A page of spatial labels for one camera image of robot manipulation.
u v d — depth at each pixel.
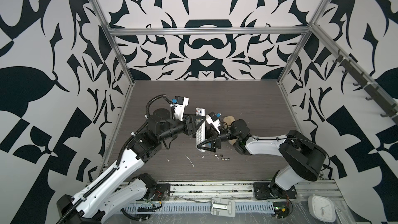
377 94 0.55
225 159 0.83
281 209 0.71
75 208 0.38
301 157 0.45
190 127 0.57
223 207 0.69
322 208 0.68
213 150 0.62
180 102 0.58
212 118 0.63
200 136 0.64
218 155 0.85
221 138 0.64
